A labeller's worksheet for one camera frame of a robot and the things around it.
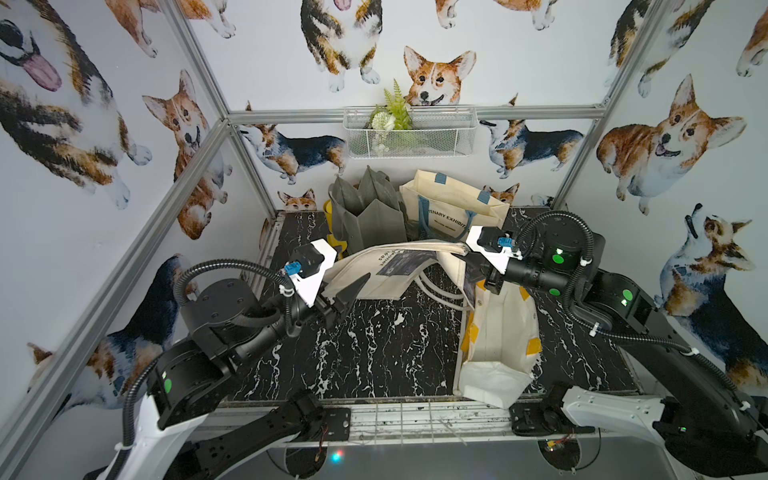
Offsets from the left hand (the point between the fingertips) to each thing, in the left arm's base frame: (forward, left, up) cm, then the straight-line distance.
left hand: (355, 258), depth 48 cm
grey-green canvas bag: (+29, +1, -21) cm, 36 cm away
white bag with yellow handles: (+2, -36, -48) cm, 60 cm away
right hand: (+5, -17, -3) cm, 18 cm away
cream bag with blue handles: (+38, -21, -28) cm, 52 cm away
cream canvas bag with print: (+10, -5, -18) cm, 22 cm away
